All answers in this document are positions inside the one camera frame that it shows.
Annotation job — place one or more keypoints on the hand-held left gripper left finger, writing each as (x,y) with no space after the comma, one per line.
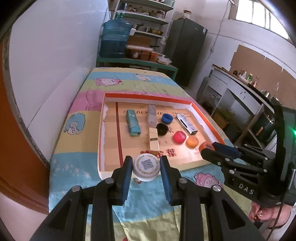
(126,178)

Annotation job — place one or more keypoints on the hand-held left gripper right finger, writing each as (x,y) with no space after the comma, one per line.
(165,180)

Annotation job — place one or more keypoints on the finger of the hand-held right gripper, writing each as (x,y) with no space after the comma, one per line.
(215,156)
(226,150)

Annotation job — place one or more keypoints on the orange cap with dark label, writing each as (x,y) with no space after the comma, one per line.
(204,145)

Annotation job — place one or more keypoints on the white cap with square label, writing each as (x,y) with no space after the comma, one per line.
(146,165)

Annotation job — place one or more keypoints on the plain orange cap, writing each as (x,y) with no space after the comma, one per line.
(192,141)

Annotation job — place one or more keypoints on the red cap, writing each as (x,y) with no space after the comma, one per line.
(179,137)

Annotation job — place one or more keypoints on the gold rectangular box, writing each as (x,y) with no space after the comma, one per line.
(153,141)

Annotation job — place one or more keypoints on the white printed rectangular box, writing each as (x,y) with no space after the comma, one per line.
(186,122)

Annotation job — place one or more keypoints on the black cap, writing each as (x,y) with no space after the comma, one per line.
(161,129)

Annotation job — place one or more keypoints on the teal rectangular packet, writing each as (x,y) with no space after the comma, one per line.
(133,122)

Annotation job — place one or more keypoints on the blue cap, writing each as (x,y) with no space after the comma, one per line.
(167,118)

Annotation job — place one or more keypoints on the clear patterned plastic box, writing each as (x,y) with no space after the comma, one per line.
(152,115)

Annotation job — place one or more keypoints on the shallow orange-rimmed cardboard tray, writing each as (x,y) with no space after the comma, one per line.
(138,109)

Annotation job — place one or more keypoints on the person's right hand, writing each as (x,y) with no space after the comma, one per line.
(261,214)

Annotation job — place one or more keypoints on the dark planter box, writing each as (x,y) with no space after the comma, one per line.
(232,132)

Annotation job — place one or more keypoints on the yellow planter box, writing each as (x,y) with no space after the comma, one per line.
(222,117)

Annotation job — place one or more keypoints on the dark green cooker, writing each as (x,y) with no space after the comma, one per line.
(263,126)

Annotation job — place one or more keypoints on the cartoon printed blanket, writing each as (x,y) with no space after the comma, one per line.
(76,166)

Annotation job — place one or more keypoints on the white kitchen counter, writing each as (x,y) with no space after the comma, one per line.
(233,90)

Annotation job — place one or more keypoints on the yellow-green bottle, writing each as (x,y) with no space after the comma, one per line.
(249,78)

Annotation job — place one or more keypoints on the dark green fridge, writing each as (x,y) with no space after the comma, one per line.
(185,51)

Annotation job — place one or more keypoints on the white plastic bag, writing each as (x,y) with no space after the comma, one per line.
(165,60)

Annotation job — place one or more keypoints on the orange food jar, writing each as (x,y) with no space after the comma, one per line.
(154,56)
(144,55)
(132,54)

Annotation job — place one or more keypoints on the green metal table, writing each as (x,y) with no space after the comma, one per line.
(129,61)

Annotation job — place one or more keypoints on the brown cardboard box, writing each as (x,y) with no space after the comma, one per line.
(138,40)

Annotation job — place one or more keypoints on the blue water jug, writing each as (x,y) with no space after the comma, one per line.
(114,39)

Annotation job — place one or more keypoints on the window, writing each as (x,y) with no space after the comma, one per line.
(259,14)

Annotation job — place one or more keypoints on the jar with red lid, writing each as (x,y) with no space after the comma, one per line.
(186,14)

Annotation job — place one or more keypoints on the white shelf rack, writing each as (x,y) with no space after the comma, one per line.
(148,20)

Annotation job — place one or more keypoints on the cardboard wall sheet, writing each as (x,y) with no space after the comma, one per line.
(254,62)

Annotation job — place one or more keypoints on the brown wooden door frame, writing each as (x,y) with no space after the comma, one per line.
(18,139)

